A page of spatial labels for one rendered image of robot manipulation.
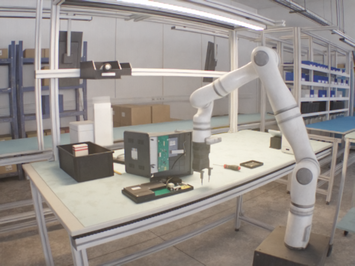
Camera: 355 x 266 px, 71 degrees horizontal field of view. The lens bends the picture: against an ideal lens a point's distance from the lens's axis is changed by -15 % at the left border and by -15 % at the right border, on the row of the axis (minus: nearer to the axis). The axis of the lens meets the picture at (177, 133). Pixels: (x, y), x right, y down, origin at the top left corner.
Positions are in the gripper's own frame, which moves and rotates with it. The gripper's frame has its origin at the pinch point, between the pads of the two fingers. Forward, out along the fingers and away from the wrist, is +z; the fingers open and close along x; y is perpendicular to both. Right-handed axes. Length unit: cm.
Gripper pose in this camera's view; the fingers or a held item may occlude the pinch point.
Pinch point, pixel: (205, 183)
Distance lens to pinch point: 123.0
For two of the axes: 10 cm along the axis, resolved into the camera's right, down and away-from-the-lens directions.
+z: 0.0, 9.9, 1.7
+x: -6.4, 1.3, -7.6
